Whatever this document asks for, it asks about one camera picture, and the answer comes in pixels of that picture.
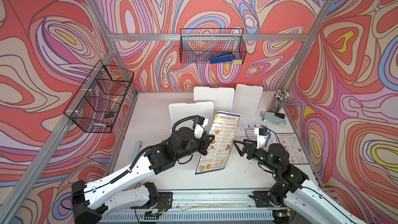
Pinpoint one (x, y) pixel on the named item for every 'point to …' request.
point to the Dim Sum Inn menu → (224, 127)
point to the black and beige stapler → (280, 115)
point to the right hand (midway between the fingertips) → (238, 145)
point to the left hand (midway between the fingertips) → (217, 138)
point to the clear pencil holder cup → (281, 96)
